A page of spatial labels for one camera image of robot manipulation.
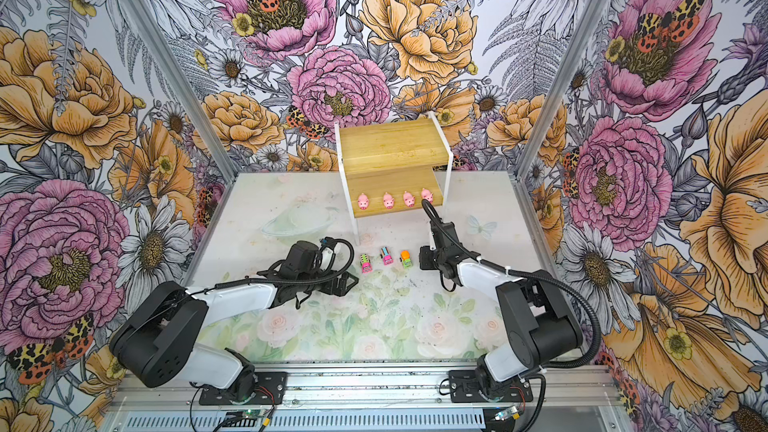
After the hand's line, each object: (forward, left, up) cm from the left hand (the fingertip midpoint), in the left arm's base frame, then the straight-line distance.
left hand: (343, 285), depth 89 cm
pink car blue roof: (+10, -13, 0) cm, 16 cm away
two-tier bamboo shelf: (+22, -15, +30) cm, 40 cm away
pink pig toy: (+19, -6, +16) cm, 25 cm away
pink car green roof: (+7, -6, 0) cm, 9 cm away
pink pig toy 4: (+21, -25, +16) cm, 36 cm away
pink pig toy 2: (+19, -13, +16) cm, 28 cm away
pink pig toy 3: (+19, -20, +16) cm, 32 cm away
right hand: (+7, -24, +1) cm, 25 cm away
